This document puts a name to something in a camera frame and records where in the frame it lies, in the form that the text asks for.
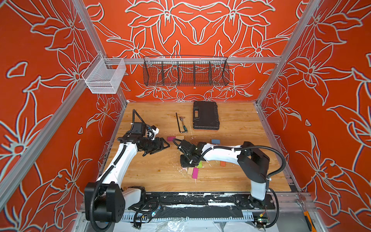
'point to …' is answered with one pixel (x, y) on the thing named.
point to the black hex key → (180, 132)
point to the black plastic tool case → (205, 115)
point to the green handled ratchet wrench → (185, 129)
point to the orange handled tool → (309, 222)
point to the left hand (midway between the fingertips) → (165, 146)
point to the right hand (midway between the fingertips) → (180, 163)
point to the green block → (200, 166)
